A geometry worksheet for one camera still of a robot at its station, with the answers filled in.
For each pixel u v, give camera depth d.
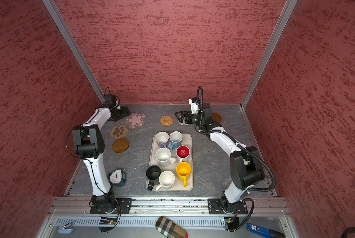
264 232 0.65
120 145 0.97
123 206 0.73
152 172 0.83
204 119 0.67
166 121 1.10
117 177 0.79
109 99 0.83
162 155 0.91
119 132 1.03
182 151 0.92
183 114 0.75
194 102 0.77
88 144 0.57
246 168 0.46
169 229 0.66
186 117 0.76
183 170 0.85
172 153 0.87
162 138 0.97
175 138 0.95
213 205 0.74
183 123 0.78
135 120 1.10
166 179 0.81
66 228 0.67
